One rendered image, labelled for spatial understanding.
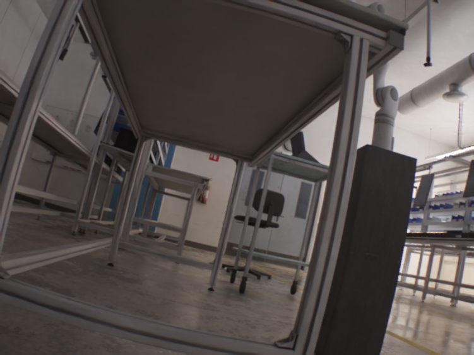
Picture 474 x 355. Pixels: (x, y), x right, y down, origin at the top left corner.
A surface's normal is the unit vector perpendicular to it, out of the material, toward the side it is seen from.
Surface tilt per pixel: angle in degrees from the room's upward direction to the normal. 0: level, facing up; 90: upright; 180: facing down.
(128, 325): 90
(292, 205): 90
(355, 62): 90
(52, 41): 90
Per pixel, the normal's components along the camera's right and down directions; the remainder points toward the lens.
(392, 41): 0.12, -0.14
